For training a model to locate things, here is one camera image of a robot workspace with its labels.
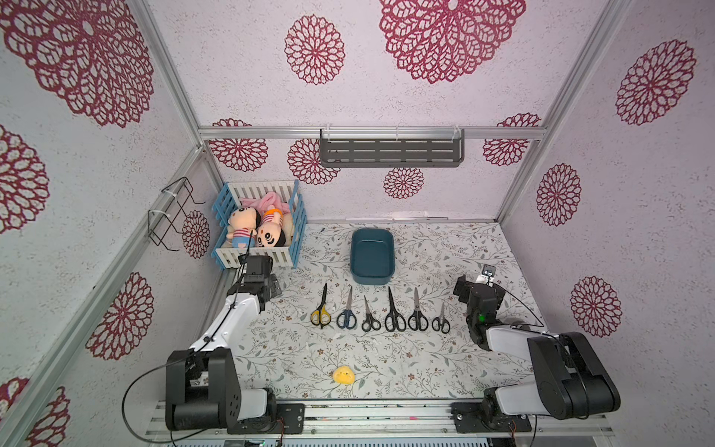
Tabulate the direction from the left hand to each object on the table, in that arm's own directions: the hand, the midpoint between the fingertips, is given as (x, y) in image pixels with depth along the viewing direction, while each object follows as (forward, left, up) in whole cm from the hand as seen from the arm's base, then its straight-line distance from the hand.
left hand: (256, 290), depth 88 cm
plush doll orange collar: (+21, -1, +4) cm, 21 cm away
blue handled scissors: (-5, -29, -10) cm, 31 cm away
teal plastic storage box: (+21, -38, -10) cm, 45 cm away
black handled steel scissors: (-6, -52, -10) cm, 53 cm away
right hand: (+4, -74, -2) cm, 74 cm away
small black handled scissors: (-6, -60, -11) cm, 62 cm away
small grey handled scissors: (-7, -35, -10) cm, 37 cm away
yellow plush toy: (-24, -29, -7) cm, 38 cm away
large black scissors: (-6, -44, -10) cm, 46 cm away
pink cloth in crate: (+39, +2, +3) cm, 39 cm away
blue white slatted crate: (+39, +19, +3) cm, 43 cm away
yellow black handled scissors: (-5, -20, -9) cm, 23 cm away
